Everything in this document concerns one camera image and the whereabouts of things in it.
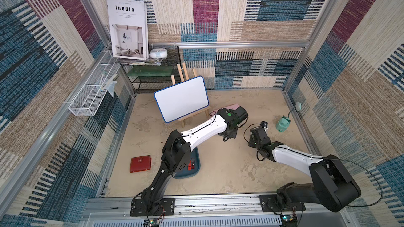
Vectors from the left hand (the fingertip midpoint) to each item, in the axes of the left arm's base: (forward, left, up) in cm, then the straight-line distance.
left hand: (228, 133), depth 88 cm
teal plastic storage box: (-19, +22, -8) cm, 30 cm away
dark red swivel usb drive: (-13, +19, -9) cm, 25 cm away
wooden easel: (+25, +25, +23) cm, 42 cm away
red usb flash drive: (-15, +21, -8) cm, 27 cm away
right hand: (0, -16, -5) cm, 17 cm away
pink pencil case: (+26, -8, -8) cm, 28 cm away
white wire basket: (+17, +79, +10) cm, 82 cm away
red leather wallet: (-13, +48, -8) cm, 50 cm away
